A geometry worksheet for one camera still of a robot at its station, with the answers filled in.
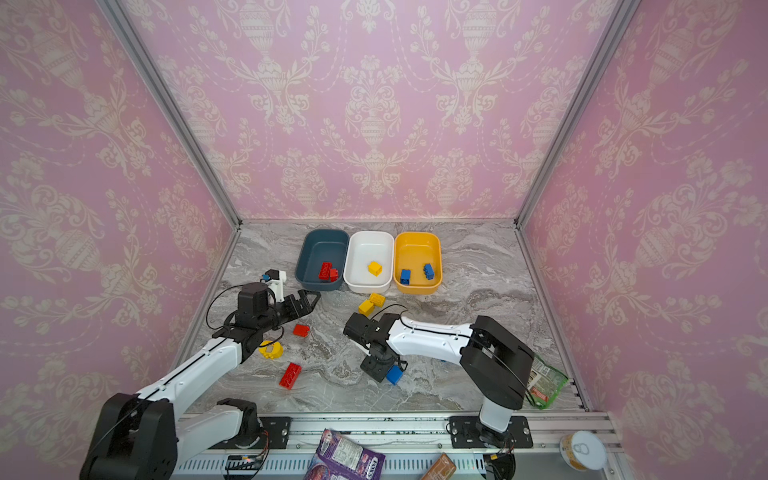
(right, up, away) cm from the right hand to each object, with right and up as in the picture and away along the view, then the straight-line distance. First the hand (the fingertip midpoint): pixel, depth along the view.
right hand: (382, 360), depth 84 cm
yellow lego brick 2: (-3, +25, +20) cm, 32 cm away
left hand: (-20, +17, +1) cm, 27 cm away
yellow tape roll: (-31, +2, +1) cm, 32 cm away
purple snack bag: (-9, -16, -16) cm, 24 cm away
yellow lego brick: (-2, +15, +13) cm, 20 cm away
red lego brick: (-20, +24, +19) cm, 37 cm away
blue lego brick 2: (+7, +22, +18) cm, 29 cm away
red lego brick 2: (-17, +23, +14) cm, 32 cm away
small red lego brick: (-26, +6, +8) cm, 28 cm away
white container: (-5, +27, +22) cm, 36 cm away
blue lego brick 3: (+3, -1, -6) cm, 7 cm away
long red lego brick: (-25, -3, -2) cm, 26 cm away
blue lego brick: (+16, +24, +19) cm, 34 cm away
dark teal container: (-24, +33, +29) cm, 50 cm away
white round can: (+46, -14, -17) cm, 51 cm away
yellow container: (+12, +26, +21) cm, 35 cm away
